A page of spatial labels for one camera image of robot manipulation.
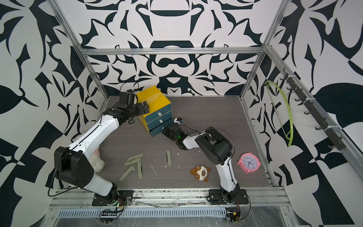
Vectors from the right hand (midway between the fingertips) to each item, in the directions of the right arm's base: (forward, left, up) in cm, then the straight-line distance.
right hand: (161, 127), depth 96 cm
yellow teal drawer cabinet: (+2, -1, +16) cm, 16 cm away
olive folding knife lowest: (-27, +18, -5) cm, 33 cm away
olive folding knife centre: (-26, +11, -5) cm, 29 cm away
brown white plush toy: (-29, -24, -3) cm, 37 cm away
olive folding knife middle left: (-22, +17, -5) cm, 28 cm away
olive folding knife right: (-21, -6, -6) cm, 23 cm away
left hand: (+5, +10, +16) cm, 20 cm away
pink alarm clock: (-23, -53, -4) cm, 58 cm away
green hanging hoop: (-19, -64, +21) cm, 70 cm away
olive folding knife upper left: (-18, +14, -4) cm, 24 cm away
